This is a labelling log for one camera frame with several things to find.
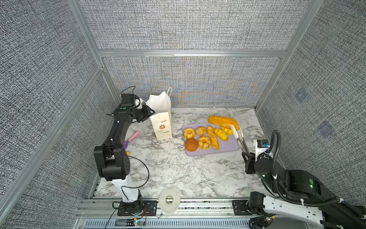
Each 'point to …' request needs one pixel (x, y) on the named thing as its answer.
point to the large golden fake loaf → (223, 121)
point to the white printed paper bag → (161, 120)
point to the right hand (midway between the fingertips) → (244, 153)
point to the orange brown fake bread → (191, 144)
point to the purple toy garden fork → (126, 143)
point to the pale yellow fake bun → (201, 130)
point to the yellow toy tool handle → (128, 153)
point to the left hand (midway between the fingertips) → (153, 112)
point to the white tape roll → (169, 208)
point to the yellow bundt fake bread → (189, 132)
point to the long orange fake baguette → (213, 138)
